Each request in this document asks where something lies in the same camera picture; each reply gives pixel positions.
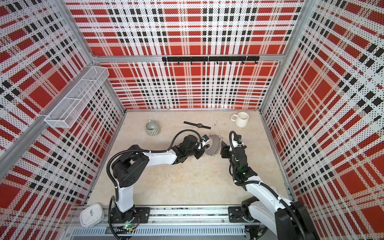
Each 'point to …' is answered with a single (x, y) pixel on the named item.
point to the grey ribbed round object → (152, 129)
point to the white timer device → (92, 215)
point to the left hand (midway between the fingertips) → (204, 147)
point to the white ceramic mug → (241, 119)
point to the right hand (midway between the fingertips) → (227, 143)
